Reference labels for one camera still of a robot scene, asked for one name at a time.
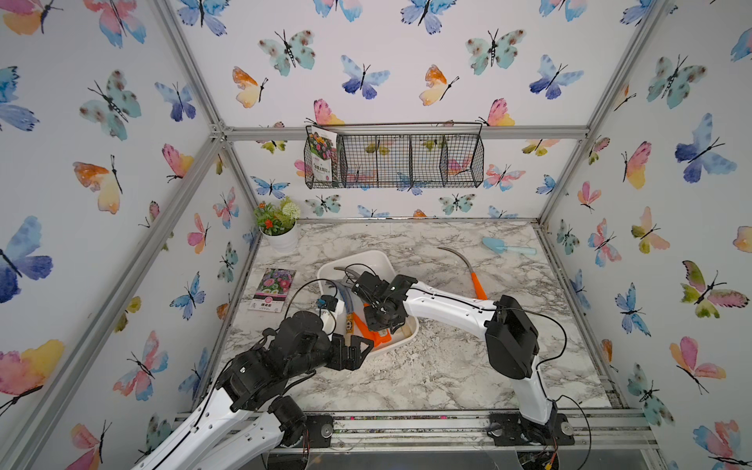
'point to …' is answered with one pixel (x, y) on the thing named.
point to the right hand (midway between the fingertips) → (376, 320)
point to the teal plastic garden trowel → (499, 246)
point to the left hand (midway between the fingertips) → (361, 342)
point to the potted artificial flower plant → (277, 223)
